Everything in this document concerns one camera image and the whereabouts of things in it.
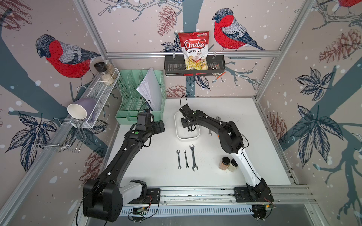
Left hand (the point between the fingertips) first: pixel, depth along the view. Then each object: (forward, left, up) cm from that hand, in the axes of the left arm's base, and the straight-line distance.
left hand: (160, 122), depth 83 cm
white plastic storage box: (+2, -14, -17) cm, 22 cm away
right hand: (+12, -15, -17) cm, 26 cm away
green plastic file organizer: (+27, +27, -12) cm, 40 cm away
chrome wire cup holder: (-18, +37, +18) cm, 45 cm away
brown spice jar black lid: (-22, -37, -9) cm, 44 cm away
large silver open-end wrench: (-20, -21, -18) cm, 34 cm away
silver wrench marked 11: (-12, -11, -18) cm, 24 cm away
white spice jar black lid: (-23, -42, -9) cm, 48 cm away
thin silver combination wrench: (+6, -18, -19) cm, 27 cm away
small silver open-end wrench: (-11, -15, -18) cm, 26 cm away
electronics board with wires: (-43, +9, -19) cm, 48 cm away
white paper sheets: (+24, +9, +5) cm, 26 cm away
